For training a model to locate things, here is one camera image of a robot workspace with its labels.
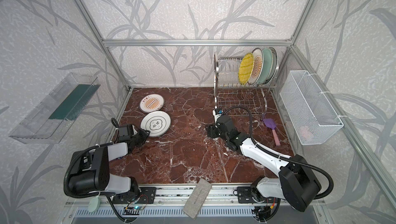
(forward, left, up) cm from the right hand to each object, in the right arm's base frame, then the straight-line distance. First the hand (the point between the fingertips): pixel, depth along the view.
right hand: (210, 121), depth 85 cm
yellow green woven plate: (+24, -20, +18) cm, 36 cm away
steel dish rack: (+24, -21, -10) cm, 33 cm away
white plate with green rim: (+7, +34, -13) cm, 37 cm away
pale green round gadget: (-38, +53, -10) cm, 66 cm away
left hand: (+2, +36, -10) cm, 38 cm away
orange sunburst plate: (+24, +43, -14) cm, 51 cm away
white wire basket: (-11, -42, +20) cm, 47 cm away
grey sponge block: (-35, +6, -10) cm, 37 cm away
